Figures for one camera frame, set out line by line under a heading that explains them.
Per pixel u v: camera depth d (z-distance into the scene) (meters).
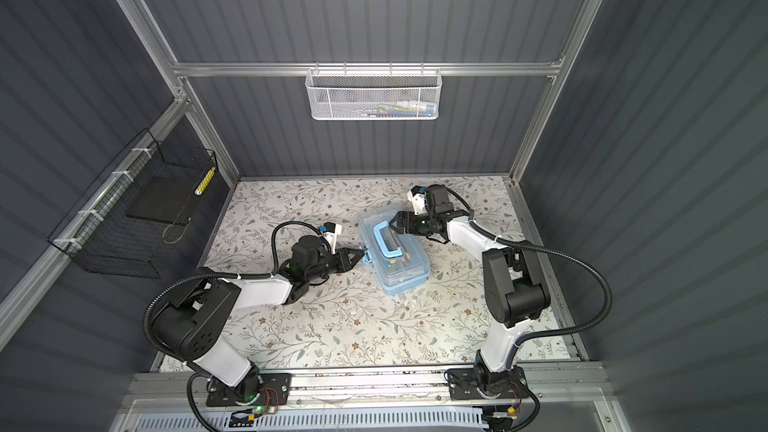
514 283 0.49
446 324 0.85
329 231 0.82
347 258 0.82
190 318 0.46
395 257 0.85
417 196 0.87
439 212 0.74
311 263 0.72
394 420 0.77
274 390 0.73
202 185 0.81
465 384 0.74
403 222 0.84
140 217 0.72
